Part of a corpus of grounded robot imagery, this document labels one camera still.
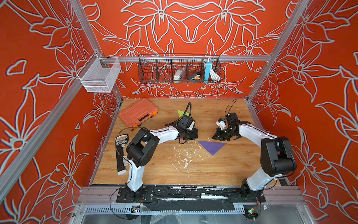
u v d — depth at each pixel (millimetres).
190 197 728
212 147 916
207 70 852
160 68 1005
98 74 922
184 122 756
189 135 798
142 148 504
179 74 919
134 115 1032
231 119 756
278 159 461
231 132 714
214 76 908
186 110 776
